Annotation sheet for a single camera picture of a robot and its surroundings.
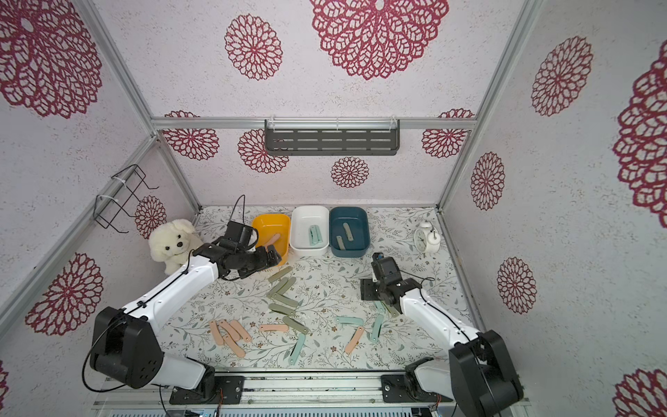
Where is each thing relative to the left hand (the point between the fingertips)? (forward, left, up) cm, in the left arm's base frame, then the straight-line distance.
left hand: (270, 264), depth 86 cm
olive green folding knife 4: (-2, 0, -14) cm, 14 cm away
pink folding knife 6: (-21, +12, -13) cm, 27 cm away
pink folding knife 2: (-17, -1, -13) cm, 21 cm away
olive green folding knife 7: (-16, -8, -13) cm, 22 cm away
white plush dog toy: (+5, +33, +4) cm, 34 cm away
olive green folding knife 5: (-1, -4, -13) cm, 14 cm away
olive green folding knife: (+23, -27, -13) cm, 38 cm away
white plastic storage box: (+31, -7, -12) cm, 34 cm away
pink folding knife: (+19, +3, -11) cm, 22 cm away
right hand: (-5, -32, -7) cm, 33 cm away
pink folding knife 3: (-18, +18, -13) cm, 29 cm away
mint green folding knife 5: (-9, -37, -13) cm, 40 cm away
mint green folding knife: (+22, -12, -13) cm, 28 cm away
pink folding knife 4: (-16, +14, -12) cm, 25 cm away
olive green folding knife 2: (+18, -24, -13) cm, 32 cm away
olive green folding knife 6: (-7, -3, -14) cm, 16 cm away
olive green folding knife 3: (+4, 0, -15) cm, 15 cm away
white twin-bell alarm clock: (+13, -56, -4) cm, 58 cm away
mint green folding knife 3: (-14, -27, -13) cm, 34 cm away
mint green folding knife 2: (+22, -15, -14) cm, 30 cm away
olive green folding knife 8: (-11, -41, -13) cm, 44 cm away
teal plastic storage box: (+30, -31, -11) cm, 44 cm away
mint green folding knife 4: (-17, -35, -13) cm, 41 cm away
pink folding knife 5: (-18, +9, -12) cm, 24 cm away
